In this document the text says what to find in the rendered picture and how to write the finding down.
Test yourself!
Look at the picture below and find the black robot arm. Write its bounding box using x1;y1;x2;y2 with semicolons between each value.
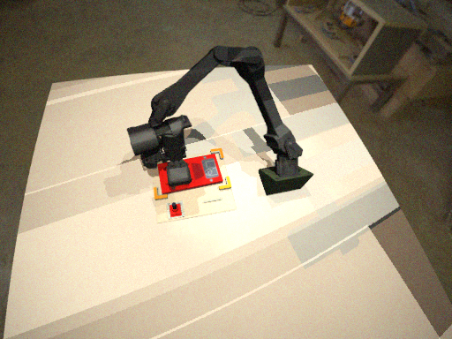
127;45;303;177

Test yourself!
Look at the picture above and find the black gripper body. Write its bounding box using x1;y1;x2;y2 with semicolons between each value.
162;140;192;187

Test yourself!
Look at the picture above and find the red toy car body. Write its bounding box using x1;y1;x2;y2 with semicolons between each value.
157;154;223;194

